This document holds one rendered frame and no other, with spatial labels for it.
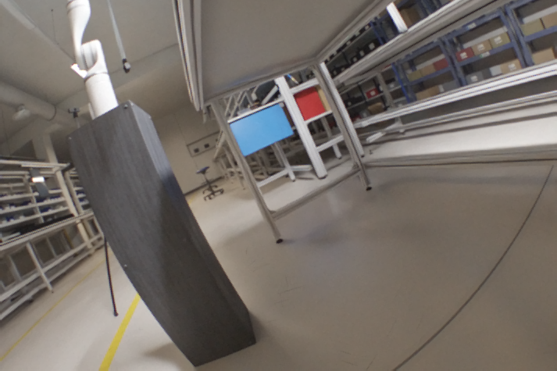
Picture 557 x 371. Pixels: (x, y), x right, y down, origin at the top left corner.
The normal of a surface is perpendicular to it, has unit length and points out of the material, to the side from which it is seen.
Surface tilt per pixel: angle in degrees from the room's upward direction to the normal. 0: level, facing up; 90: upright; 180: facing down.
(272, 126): 90
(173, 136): 90
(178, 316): 90
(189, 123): 90
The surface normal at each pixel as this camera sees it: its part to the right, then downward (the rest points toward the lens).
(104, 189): 0.22, -0.01
